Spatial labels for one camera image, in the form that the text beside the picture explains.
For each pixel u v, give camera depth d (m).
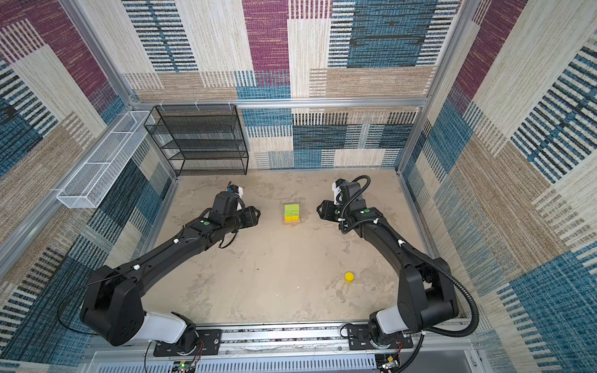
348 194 0.67
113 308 0.42
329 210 0.76
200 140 1.09
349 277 0.84
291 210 0.96
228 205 0.65
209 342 0.73
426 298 0.43
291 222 1.00
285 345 0.73
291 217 0.99
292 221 0.99
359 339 0.73
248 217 0.76
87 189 0.70
